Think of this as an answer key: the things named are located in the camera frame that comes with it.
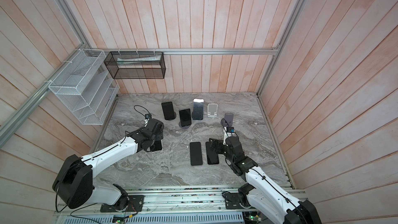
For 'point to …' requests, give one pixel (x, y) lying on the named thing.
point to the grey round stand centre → (185, 127)
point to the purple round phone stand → (228, 120)
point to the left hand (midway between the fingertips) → (155, 134)
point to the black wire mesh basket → (136, 65)
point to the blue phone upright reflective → (198, 109)
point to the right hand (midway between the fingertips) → (216, 139)
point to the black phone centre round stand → (185, 117)
